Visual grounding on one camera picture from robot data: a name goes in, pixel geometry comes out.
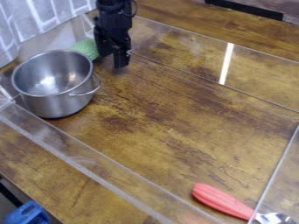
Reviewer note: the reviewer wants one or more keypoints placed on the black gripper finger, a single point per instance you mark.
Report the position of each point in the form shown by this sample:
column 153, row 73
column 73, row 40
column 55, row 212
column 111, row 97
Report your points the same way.
column 105, row 46
column 122, row 56

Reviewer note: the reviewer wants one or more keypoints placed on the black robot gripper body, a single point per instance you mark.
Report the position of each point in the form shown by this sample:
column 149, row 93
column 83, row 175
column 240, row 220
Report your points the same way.
column 114, row 22

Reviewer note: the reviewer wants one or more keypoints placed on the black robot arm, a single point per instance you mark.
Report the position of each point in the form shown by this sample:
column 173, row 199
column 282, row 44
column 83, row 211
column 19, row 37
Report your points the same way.
column 113, row 2

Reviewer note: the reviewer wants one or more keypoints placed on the green knitted object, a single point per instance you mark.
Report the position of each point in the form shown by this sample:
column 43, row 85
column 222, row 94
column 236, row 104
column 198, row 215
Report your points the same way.
column 87, row 47

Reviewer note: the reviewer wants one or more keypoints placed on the silver steel pot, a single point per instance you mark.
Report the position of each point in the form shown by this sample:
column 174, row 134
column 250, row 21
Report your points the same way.
column 57, row 83

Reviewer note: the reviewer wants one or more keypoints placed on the blue plastic object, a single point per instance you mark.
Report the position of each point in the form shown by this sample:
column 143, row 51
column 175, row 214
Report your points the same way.
column 30, row 213

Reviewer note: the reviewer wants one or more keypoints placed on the white patterned curtain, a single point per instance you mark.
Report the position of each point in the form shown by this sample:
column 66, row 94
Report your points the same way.
column 26, row 18

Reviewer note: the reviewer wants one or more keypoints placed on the clear acrylic barrier wall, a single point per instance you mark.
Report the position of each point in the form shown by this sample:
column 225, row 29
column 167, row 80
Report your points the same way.
column 197, row 119

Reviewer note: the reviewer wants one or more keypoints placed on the red handled metal spoon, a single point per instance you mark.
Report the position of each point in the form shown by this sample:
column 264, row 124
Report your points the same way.
column 230, row 205

